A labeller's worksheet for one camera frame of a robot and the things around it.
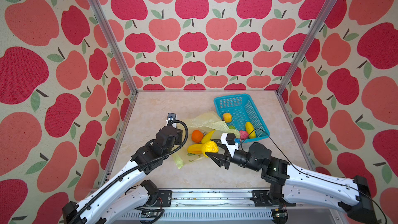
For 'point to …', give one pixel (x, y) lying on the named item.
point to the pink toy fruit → (243, 135)
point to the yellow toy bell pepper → (209, 146)
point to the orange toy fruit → (227, 117)
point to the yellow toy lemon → (249, 127)
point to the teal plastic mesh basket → (236, 111)
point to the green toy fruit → (232, 127)
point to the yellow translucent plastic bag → (204, 131)
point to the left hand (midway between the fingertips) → (180, 127)
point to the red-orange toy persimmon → (197, 136)
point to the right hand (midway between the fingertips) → (213, 144)
